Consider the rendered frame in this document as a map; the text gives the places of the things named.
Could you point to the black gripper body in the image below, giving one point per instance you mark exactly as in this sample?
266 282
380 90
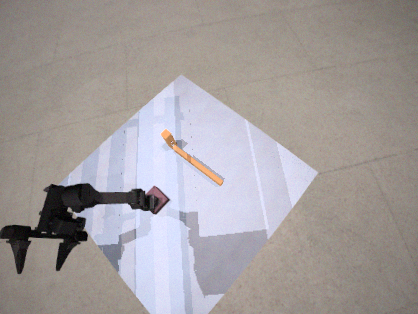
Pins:
20 232

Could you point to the wooden post with slot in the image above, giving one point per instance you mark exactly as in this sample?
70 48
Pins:
168 138

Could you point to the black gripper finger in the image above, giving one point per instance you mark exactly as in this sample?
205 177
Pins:
19 248
63 251

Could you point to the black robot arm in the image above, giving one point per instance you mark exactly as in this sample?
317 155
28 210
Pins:
80 196

